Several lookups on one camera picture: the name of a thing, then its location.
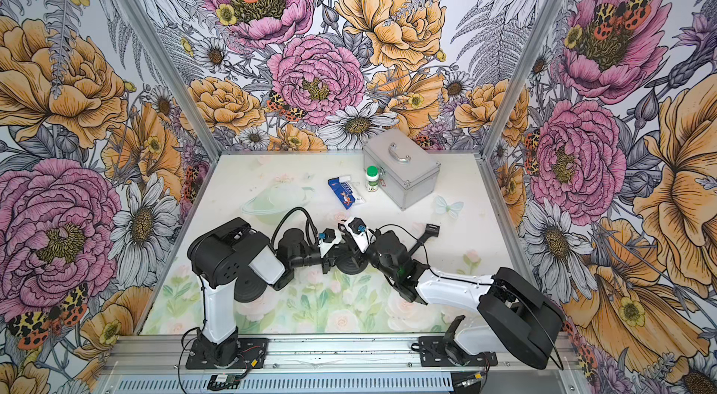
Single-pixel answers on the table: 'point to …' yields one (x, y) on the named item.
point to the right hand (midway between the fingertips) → (349, 237)
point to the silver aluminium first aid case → (407, 173)
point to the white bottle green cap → (372, 180)
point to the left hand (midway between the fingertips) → (351, 254)
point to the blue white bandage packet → (343, 191)
